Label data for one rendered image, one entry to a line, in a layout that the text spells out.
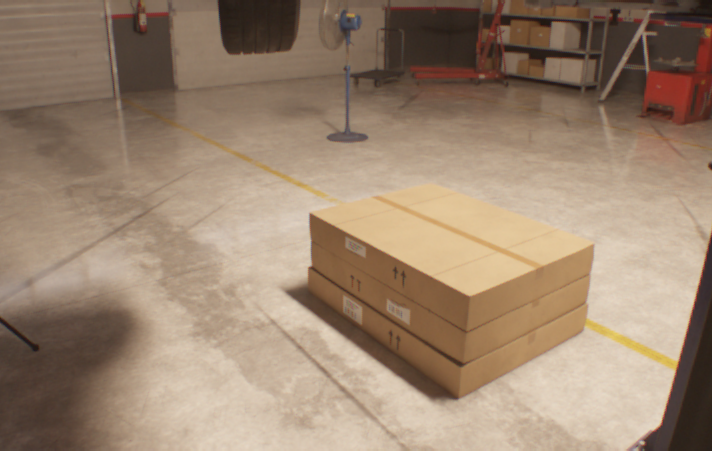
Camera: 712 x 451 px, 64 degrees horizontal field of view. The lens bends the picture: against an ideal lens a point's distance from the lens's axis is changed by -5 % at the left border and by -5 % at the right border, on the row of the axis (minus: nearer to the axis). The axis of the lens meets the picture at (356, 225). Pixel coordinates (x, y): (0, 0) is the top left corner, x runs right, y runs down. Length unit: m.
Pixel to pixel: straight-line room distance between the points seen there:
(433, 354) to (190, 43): 8.19
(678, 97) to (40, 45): 8.60
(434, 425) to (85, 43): 8.17
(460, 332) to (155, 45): 8.10
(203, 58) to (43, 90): 2.49
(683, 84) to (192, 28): 7.11
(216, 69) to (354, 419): 8.43
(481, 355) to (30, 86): 8.04
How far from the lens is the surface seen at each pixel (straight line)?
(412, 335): 2.52
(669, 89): 8.59
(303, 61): 10.97
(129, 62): 9.66
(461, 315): 2.27
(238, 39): 2.06
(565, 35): 10.66
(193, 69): 10.06
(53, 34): 9.46
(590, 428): 2.42
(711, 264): 1.86
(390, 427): 2.28
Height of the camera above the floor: 1.48
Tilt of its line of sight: 22 degrees down
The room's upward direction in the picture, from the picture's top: straight up
